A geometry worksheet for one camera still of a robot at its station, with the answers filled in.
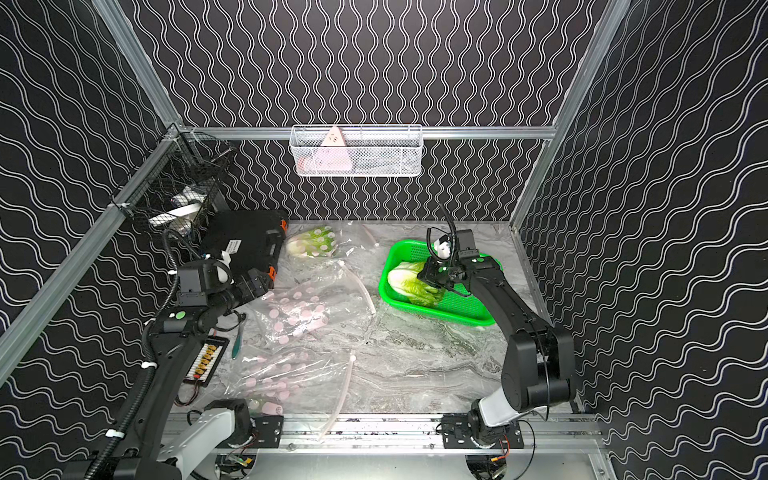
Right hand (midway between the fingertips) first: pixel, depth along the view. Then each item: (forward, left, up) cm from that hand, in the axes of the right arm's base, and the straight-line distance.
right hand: (420, 273), depth 87 cm
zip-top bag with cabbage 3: (-24, +34, -10) cm, 43 cm away
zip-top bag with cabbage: (+15, +26, -4) cm, 31 cm away
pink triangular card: (+27, +27, +22) cm, 44 cm away
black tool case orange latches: (+23, +60, -9) cm, 64 cm away
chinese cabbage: (+1, +5, -4) cm, 6 cm away
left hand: (-8, +44, +8) cm, 46 cm away
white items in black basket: (+3, +61, +20) cm, 64 cm away
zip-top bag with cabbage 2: (-6, +33, -6) cm, 34 cm away
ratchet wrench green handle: (-13, +55, -15) cm, 58 cm away
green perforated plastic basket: (-2, -16, -16) cm, 23 cm away
